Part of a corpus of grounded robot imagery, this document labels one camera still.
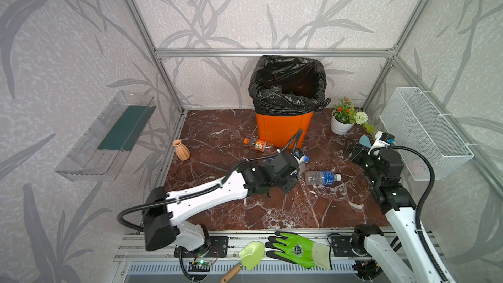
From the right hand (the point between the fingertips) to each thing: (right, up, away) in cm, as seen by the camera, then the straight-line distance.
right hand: (355, 137), depth 75 cm
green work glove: (-23, -42, -3) cm, 48 cm away
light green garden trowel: (-41, -44, -3) cm, 60 cm away
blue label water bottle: (-9, -19, +12) cm, 24 cm away
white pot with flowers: (+7, +9, +27) cm, 30 cm away
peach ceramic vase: (-76, -8, +18) cm, 78 cm away
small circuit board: (-60, -48, -3) cm, 77 cm away
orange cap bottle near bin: (-38, -5, +23) cm, 45 cm away
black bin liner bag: (-24, +25, +26) cm, 43 cm away
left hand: (-24, -13, -2) cm, 27 cm away
